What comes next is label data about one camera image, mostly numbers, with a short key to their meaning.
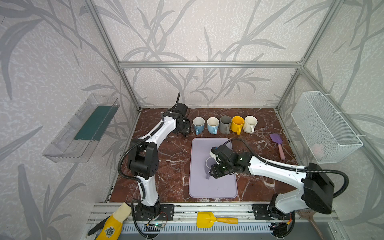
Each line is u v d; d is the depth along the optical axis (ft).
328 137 2.06
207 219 2.31
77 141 2.08
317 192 1.36
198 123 3.36
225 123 3.23
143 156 1.67
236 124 3.26
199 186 2.65
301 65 3.07
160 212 2.37
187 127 2.71
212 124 3.30
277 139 3.32
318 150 2.40
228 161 2.01
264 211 2.40
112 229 2.23
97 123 2.12
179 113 2.32
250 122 3.33
